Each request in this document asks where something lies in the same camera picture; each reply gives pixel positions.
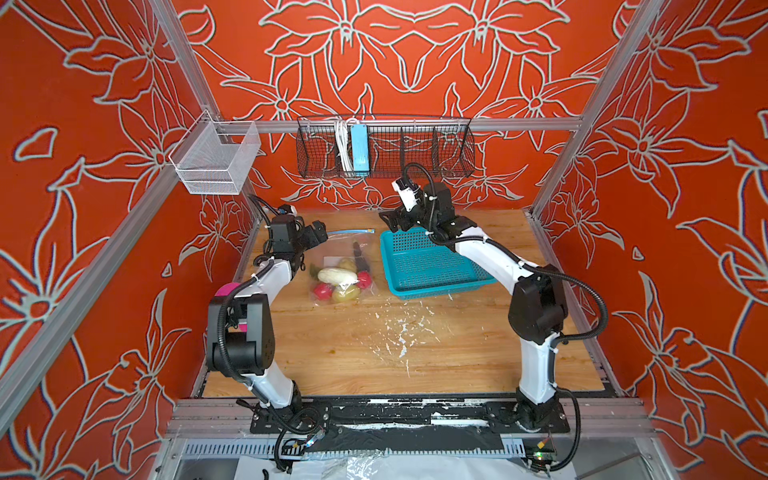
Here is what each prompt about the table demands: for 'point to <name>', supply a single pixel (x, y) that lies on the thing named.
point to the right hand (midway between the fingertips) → (388, 202)
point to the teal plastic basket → (417, 267)
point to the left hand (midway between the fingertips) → (311, 226)
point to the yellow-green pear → (348, 263)
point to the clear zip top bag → (357, 244)
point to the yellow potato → (347, 293)
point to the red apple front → (364, 279)
